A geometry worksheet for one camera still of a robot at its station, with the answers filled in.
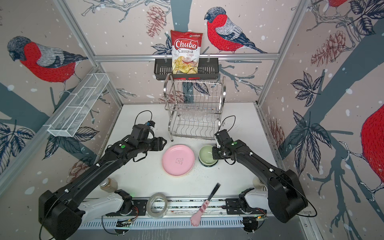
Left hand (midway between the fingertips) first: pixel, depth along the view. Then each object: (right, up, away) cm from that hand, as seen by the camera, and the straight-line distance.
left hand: (162, 141), depth 78 cm
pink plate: (+7, -13, +11) cm, 18 cm away
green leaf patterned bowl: (+25, -15, +5) cm, 30 cm away
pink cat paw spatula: (+18, -36, -7) cm, 41 cm away
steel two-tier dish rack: (+17, +19, +27) cm, 37 cm away
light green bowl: (+24, -10, +10) cm, 28 cm away
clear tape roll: (-2, -33, -2) cm, 33 cm away
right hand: (+28, -10, +8) cm, 31 cm away
